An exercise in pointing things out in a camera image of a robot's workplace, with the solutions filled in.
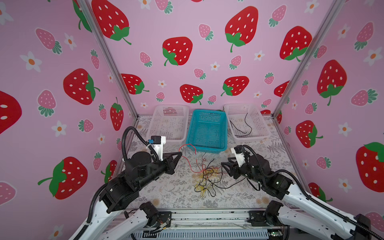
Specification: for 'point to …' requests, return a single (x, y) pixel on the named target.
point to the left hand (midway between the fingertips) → (182, 153)
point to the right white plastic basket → (246, 122)
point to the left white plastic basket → (170, 121)
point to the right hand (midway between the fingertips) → (223, 161)
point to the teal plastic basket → (207, 131)
